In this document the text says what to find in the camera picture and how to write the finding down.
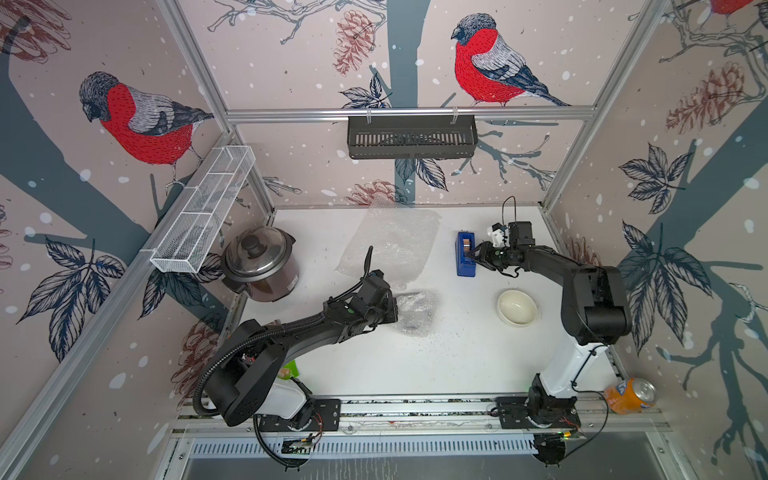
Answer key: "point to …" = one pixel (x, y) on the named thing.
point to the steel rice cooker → (261, 262)
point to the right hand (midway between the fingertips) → (472, 252)
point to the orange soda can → (629, 395)
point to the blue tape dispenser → (465, 242)
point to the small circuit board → (297, 447)
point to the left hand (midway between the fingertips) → (404, 305)
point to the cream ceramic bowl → (517, 308)
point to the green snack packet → (288, 371)
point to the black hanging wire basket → (412, 139)
